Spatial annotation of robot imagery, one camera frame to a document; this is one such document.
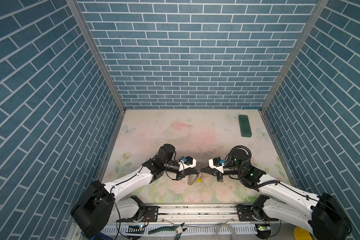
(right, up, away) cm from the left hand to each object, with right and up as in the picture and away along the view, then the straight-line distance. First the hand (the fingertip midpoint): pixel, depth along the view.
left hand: (196, 172), depth 73 cm
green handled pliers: (-9, -25, -4) cm, 27 cm away
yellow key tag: (+1, -4, +1) cm, 5 cm away
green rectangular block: (+38, +22, +36) cm, 57 cm away
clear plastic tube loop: (+17, -27, -5) cm, 32 cm away
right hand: (+2, +3, -2) cm, 4 cm away
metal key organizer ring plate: (-2, -8, +13) cm, 16 cm away
